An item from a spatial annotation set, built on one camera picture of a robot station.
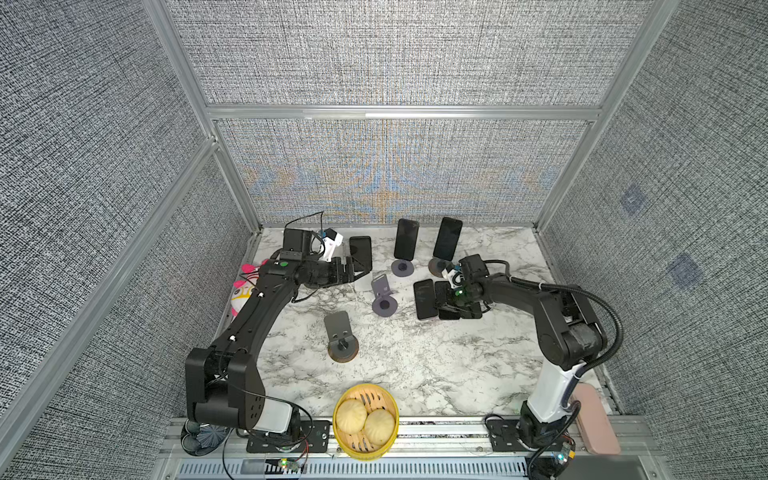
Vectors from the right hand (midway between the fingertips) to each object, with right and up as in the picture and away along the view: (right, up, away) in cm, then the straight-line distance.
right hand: (435, 303), depth 97 cm
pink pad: (+36, -26, -22) cm, 49 cm away
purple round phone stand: (-16, 0, +1) cm, 16 cm away
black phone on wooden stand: (+5, +21, +4) cm, 22 cm away
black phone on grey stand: (-9, +21, +1) cm, 23 cm away
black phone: (-4, +3, +1) cm, 5 cm away
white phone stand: (-23, +7, -5) cm, 24 cm away
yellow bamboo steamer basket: (-19, -21, -19) cm, 35 cm away
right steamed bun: (-18, -24, -28) cm, 41 cm away
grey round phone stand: (-10, +11, +10) cm, 18 cm away
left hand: (-24, +11, -17) cm, 31 cm away
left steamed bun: (-25, -23, -26) cm, 42 cm away
